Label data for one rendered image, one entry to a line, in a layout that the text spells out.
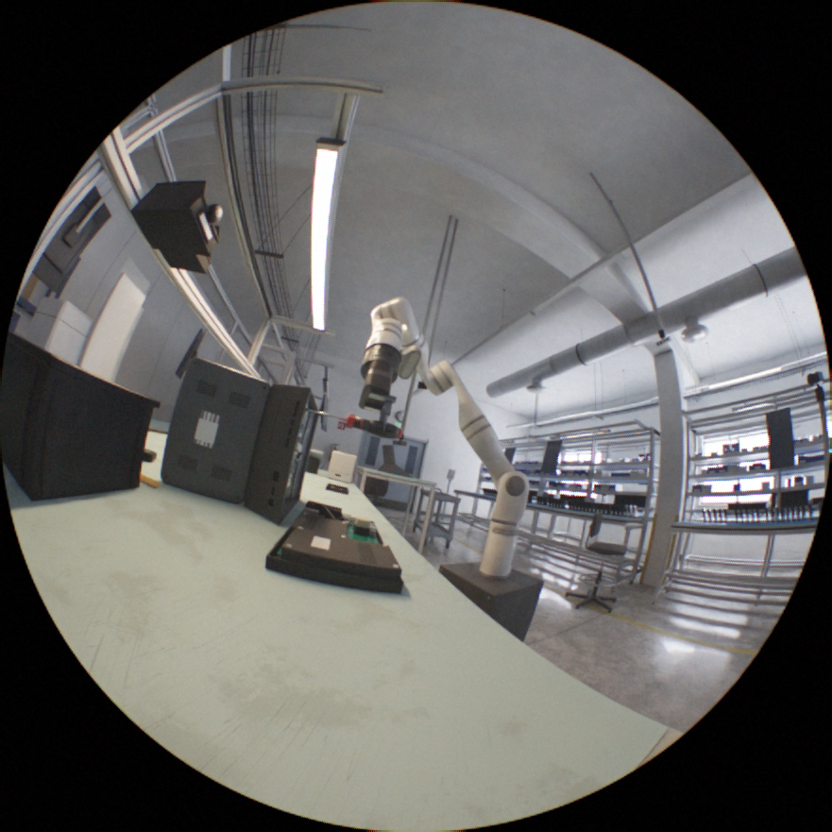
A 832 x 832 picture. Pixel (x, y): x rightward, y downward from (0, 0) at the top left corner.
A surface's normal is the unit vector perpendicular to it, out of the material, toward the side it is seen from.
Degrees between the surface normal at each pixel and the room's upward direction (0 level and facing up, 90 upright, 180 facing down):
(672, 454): 90
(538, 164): 180
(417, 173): 180
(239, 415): 90
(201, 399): 90
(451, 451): 90
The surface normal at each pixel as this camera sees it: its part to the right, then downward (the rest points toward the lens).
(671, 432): -0.93, -0.25
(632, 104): -0.20, 0.96
